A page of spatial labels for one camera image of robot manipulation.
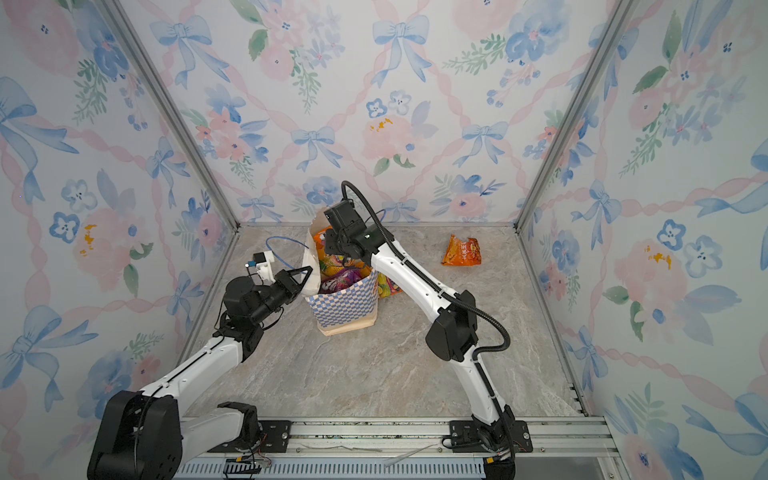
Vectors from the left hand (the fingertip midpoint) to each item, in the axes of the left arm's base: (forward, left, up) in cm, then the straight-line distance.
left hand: (314, 267), depth 78 cm
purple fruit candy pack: (+2, -3, -9) cm, 10 cm away
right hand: (+10, -3, 0) cm, 11 cm away
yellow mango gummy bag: (+6, -3, -7) cm, 10 cm away
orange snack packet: (+21, -45, -19) cm, 53 cm away
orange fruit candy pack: (+7, -19, -20) cm, 28 cm away
